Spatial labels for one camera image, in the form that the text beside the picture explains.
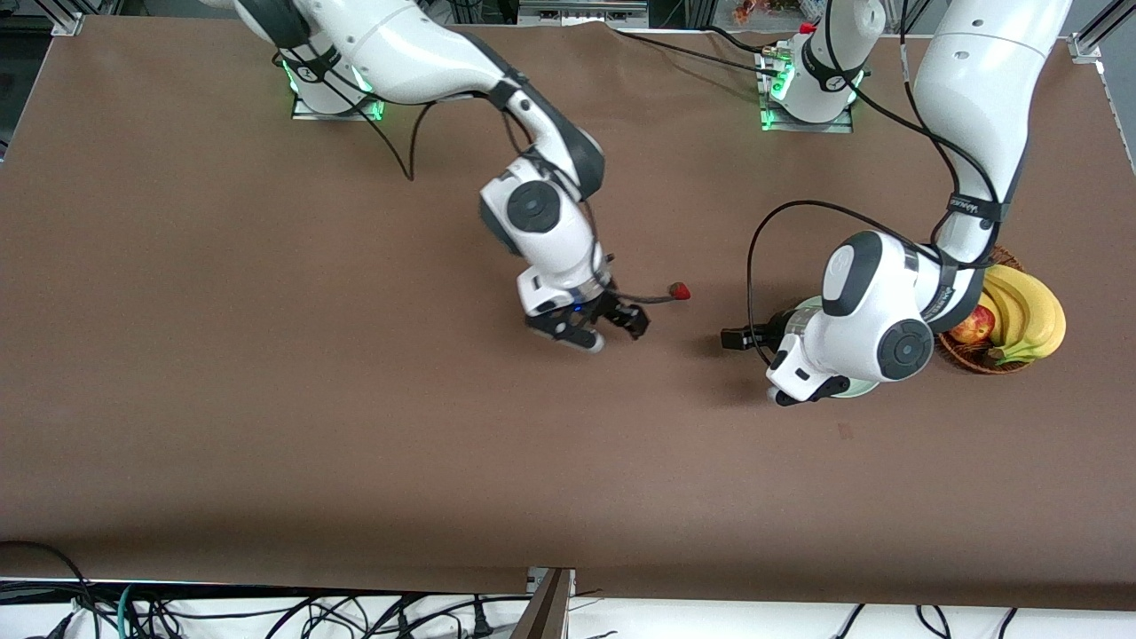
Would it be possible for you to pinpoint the light green round plate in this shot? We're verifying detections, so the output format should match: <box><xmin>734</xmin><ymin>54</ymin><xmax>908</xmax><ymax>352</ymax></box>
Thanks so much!
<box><xmin>790</xmin><ymin>296</ymin><xmax>881</xmax><ymax>399</ymax></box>

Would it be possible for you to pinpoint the small yellow banana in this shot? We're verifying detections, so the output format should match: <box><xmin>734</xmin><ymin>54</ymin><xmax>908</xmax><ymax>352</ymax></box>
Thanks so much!
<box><xmin>976</xmin><ymin>291</ymin><xmax>1006</xmax><ymax>347</ymax></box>

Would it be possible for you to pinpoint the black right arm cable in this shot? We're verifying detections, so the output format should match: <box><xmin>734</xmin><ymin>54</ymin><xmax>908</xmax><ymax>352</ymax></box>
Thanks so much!
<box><xmin>288</xmin><ymin>49</ymin><xmax>675</xmax><ymax>307</ymax></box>

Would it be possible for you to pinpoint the thick black floor cable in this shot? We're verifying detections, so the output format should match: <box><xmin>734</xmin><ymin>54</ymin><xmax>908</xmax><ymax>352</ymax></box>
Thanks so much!
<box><xmin>0</xmin><ymin>540</ymin><xmax>99</xmax><ymax>639</ymax></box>

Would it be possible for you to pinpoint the brown wicker basket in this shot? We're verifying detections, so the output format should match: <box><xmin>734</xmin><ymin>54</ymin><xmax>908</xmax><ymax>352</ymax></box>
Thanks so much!
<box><xmin>936</xmin><ymin>244</ymin><xmax>1037</xmax><ymax>375</ymax></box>

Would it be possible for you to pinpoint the large yellow banana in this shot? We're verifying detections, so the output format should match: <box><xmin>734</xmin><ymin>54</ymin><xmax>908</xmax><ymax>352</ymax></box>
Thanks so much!
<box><xmin>983</xmin><ymin>264</ymin><xmax>1067</xmax><ymax>366</ymax></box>

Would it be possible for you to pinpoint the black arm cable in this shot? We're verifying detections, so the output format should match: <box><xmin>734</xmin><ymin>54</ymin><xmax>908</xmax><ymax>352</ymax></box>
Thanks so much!
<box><xmin>288</xmin><ymin>49</ymin><xmax>675</xmax><ymax>307</ymax></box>
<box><xmin>745</xmin><ymin>0</ymin><xmax>1004</xmax><ymax>367</ymax></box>

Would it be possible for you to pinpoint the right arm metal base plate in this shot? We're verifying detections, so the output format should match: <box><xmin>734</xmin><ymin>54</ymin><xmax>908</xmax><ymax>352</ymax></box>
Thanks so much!
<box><xmin>291</xmin><ymin>84</ymin><xmax>389</xmax><ymax>122</ymax></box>

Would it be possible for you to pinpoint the brown table cover cloth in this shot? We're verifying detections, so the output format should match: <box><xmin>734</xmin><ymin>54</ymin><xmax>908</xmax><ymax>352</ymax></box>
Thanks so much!
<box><xmin>0</xmin><ymin>16</ymin><xmax>1136</xmax><ymax>611</ymax></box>

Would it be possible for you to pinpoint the metal table frame beam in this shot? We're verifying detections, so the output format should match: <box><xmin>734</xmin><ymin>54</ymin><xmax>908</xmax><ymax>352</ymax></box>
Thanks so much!
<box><xmin>510</xmin><ymin>568</ymin><xmax>576</xmax><ymax>639</ymax></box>

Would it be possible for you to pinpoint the red apple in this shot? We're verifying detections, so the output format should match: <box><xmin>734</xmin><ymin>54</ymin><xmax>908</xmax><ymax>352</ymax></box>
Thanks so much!
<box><xmin>950</xmin><ymin>304</ymin><xmax>996</xmax><ymax>345</ymax></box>

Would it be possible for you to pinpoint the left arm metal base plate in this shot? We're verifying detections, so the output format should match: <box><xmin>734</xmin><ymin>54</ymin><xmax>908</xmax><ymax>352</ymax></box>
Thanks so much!
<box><xmin>759</xmin><ymin>49</ymin><xmax>855</xmax><ymax>135</ymax></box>

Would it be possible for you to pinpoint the short black table cable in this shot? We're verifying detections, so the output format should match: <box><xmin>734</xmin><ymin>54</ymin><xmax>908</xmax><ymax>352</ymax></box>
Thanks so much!
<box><xmin>706</xmin><ymin>25</ymin><xmax>777</xmax><ymax>54</ymax></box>

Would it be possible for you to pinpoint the long black table cable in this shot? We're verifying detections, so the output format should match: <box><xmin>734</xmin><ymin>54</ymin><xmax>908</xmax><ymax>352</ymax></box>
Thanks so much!
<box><xmin>611</xmin><ymin>29</ymin><xmax>784</xmax><ymax>79</ymax></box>

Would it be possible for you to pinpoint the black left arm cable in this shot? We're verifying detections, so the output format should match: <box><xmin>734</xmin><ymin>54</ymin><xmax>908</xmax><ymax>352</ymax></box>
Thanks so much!
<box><xmin>745</xmin><ymin>0</ymin><xmax>1004</xmax><ymax>367</ymax></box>

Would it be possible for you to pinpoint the silver aluminium frame profile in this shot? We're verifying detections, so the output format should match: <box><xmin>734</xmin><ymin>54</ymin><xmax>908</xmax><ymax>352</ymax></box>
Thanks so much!
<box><xmin>517</xmin><ymin>0</ymin><xmax>650</xmax><ymax>28</ymax></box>

